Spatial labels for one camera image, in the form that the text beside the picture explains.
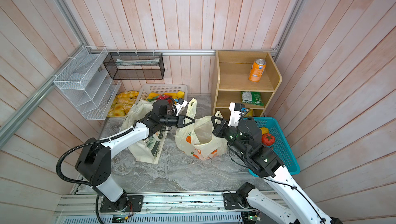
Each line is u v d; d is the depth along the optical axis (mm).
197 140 796
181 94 1132
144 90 1135
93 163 451
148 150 733
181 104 736
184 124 746
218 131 530
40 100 626
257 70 764
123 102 1083
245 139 434
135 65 899
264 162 429
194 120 780
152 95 1132
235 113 544
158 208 731
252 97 908
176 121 722
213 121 613
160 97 1068
